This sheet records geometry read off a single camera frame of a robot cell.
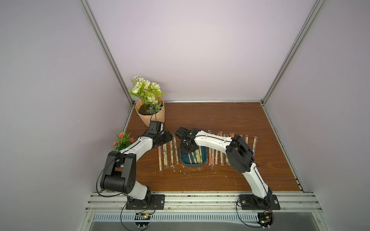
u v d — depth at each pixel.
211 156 0.90
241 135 0.98
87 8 0.71
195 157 0.89
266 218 0.70
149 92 0.86
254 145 0.95
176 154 0.91
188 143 0.68
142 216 0.71
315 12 0.72
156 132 0.73
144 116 0.90
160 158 0.90
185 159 0.87
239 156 0.53
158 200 0.74
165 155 0.90
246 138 0.98
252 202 0.71
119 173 0.44
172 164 0.87
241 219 0.68
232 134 0.99
